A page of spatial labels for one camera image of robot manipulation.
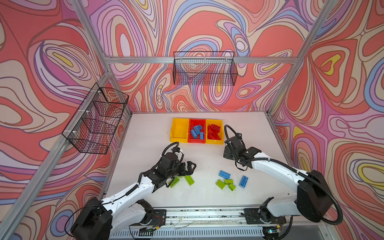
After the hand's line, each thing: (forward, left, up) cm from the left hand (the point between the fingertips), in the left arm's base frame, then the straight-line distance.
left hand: (192, 165), depth 81 cm
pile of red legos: (+29, -15, -6) cm, 33 cm away
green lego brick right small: (-6, -21, -9) cm, 23 cm away
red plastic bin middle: (+37, 0, -6) cm, 37 cm away
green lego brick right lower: (-9, -21, -7) cm, 24 cm away
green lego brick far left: (-5, +10, -9) cm, 14 cm away
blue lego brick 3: (+27, -1, -7) cm, 28 cm away
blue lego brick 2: (-6, -29, -9) cm, 31 cm away
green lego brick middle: (-5, +2, -8) cm, 10 cm away
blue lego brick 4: (+31, -4, -6) cm, 31 cm away
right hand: (+7, -24, -2) cm, 25 cm away
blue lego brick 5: (+25, -7, -6) cm, 27 cm away
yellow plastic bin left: (+32, +9, -9) cm, 34 cm away
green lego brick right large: (-7, -16, -9) cm, 20 cm away
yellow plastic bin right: (+34, -19, -4) cm, 39 cm away
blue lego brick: (-2, -19, -9) cm, 21 cm away
